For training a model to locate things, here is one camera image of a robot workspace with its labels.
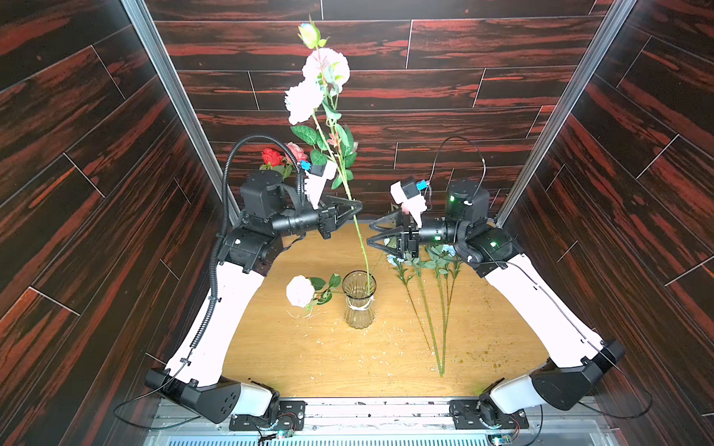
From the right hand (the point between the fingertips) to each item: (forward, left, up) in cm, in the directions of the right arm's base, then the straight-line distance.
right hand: (373, 227), depth 59 cm
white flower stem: (+17, -24, -42) cm, 51 cm away
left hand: (+1, +3, +5) cm, 6 cm away
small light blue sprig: (+21, -10, -40) cm, 46 cm away
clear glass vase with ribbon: (+1, +3, -27) cm, 28 cm away
